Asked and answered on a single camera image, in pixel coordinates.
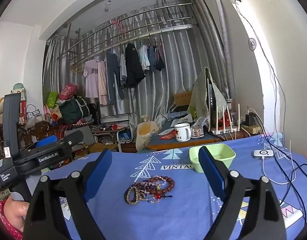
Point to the cardboard box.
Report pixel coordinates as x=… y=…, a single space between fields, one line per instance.
x=183 y=98

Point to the white router with antennas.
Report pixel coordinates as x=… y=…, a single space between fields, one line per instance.
x=223 y=130

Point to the person's left forearm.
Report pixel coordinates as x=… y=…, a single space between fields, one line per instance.
x=4 y=221

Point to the beige garment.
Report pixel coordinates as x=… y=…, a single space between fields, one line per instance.
x=102 y=85

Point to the person's left hand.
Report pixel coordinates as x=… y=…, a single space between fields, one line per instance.
x=14 y=211

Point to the grey board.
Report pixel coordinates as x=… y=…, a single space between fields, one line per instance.
x=87 y=135

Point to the grey shirt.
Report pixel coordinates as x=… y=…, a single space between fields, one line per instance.
x=123 y=75

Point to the green plastic bowl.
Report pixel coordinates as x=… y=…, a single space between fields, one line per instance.
x=224 y=155

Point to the pale green lace cloth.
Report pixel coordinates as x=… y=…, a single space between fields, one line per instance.
x=198 y=97

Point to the light blue shirt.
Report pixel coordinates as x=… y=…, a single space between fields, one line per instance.
x=144 y=57

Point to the blue printed tablecloth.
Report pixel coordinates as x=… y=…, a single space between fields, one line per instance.
x=183 y=217

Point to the red packet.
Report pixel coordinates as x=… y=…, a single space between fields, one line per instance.
x=166 y=137

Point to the dark green duffel bag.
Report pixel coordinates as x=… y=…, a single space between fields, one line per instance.
x=73 y=110

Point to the white enamel mug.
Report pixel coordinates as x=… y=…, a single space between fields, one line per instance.
x=181 y=133

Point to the pink clothes hanger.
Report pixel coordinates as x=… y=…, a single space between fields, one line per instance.
x=117 y=25

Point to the wooden desk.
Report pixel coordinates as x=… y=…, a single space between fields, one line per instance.
x=168 y=144

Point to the black monitor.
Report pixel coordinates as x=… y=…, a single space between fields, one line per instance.
x=209 y=97

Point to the red box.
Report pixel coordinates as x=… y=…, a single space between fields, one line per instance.
x=22 y=111

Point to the carved wooden chair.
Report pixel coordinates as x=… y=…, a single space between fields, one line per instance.
x=41 y=130

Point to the pink t-shirt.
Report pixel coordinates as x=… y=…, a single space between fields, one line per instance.
x=91 y=80

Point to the dark underwear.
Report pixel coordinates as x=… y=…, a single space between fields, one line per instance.
x=157 y=60

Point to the red bag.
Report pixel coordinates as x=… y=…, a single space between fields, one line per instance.
x=68 y=92

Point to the small folding table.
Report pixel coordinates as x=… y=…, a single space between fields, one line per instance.
x=109 y=130

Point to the black jacket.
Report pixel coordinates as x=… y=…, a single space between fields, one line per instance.
x=133 y=65

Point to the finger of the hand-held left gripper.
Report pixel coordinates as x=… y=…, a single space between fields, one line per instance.
x=74 y=137

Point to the small white square device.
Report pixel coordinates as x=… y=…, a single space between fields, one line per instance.
x=263 y=153

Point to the black power adapter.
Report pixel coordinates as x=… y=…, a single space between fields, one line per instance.
x=249 y=120

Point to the metal drying rack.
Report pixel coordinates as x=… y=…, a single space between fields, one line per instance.
x=188 y=26

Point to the patterned glass jar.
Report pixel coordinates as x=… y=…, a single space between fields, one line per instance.
x=197 y=133

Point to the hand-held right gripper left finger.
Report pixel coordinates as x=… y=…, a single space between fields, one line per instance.
x=98 y=175

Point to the beige power strip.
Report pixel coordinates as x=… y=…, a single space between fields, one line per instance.
x=252 y=129

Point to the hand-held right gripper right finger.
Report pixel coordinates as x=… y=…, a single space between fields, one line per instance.
x=213 y=172

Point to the round wall hook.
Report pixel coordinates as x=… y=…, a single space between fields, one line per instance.
x=252 y=44

